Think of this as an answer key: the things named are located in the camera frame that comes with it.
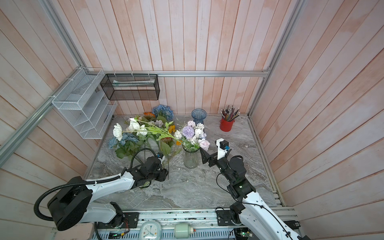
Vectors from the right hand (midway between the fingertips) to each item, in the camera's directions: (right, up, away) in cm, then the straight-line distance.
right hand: (208, 144), depth 73 cm
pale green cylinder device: (-12, -36, -10) cm, 40 cm away
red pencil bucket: (+18, +10, +36) cm, 41 cm away
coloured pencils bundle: (+17, +18, +25) cm, 35 cm away
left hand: (-25, -19, +14) cm, 34 cm away
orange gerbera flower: (-41, +20, +40) cm, 61 cm away
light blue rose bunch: (-47, -2, +17) cm, 50 cm away
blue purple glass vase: (-3, +17, +25) cm, 30 cm away
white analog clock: (-28, -40, -5) cm, 49 cm away
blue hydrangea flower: (-30, +22, +40) cm, 55 cm away
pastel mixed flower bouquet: (-8, +4, -1) cm, 9 cm away
